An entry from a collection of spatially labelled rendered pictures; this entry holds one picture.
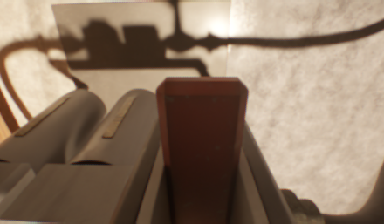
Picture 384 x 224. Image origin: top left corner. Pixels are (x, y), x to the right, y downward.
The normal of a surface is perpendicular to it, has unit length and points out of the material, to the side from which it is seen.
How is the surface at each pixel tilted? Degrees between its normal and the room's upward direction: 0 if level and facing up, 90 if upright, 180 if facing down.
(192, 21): 0
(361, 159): 0
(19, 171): 90
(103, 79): 0
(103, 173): 90
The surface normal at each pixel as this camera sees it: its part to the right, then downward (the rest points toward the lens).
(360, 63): -0.03, 0.50
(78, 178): -0.01, -0.87
